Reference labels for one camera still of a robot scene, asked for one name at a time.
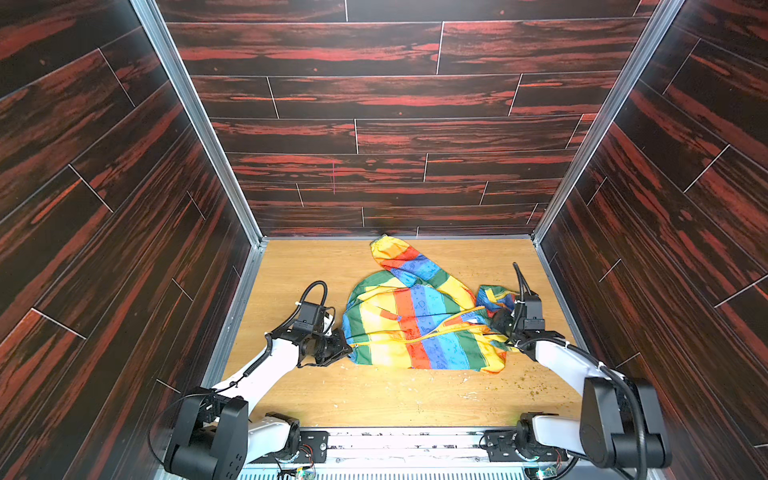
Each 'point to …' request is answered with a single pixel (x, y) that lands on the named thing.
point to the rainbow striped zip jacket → (418, 317)
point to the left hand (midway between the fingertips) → (354, 348)
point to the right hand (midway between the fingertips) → (507, 316)
